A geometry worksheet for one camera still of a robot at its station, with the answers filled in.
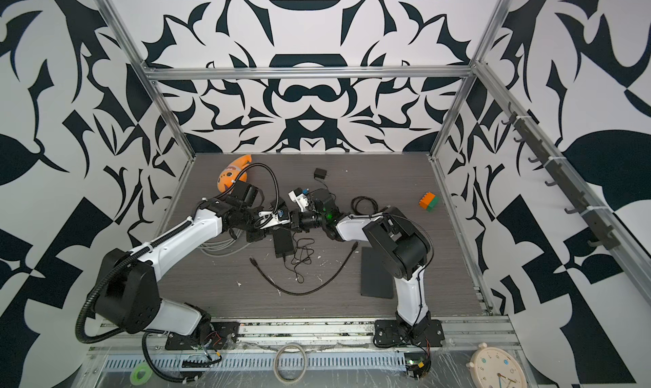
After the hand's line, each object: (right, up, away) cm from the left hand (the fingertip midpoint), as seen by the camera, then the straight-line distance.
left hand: (271, 220), depth 86 cm
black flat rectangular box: (+35, -21, 0) cm, 41 cm away
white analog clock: (+63, -36, -18) cm, 75 cm away
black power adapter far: (+16, +16, +27) cm, 35 cm away
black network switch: (+4, -10, +5) cm, 11 cm away
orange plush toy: (-19, +16, +16) cm, 29 cm away
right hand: (+3, -1, -2) cm, 4 cm away
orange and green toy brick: (+59, +5, +16) cm, 62 cm away
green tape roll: (-30, -39, -19) cm, 53 cm away
